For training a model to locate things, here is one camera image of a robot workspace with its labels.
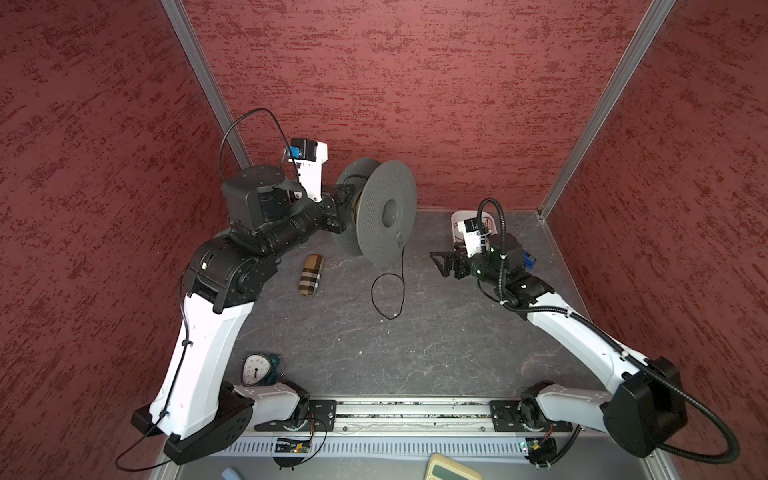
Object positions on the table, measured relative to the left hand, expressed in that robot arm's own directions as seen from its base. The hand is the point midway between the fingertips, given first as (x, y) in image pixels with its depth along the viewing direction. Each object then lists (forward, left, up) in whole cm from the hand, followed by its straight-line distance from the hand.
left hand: (350, 197), depth 54 cm
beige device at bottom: (-38, -20, -47) cm, 64 cm away
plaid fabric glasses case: (+12, +20, -47) cm, 52 cm away
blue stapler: (+20, -57, -47) cm, 77 cm away
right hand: (+7, -21, -27) cm, 34 cm away
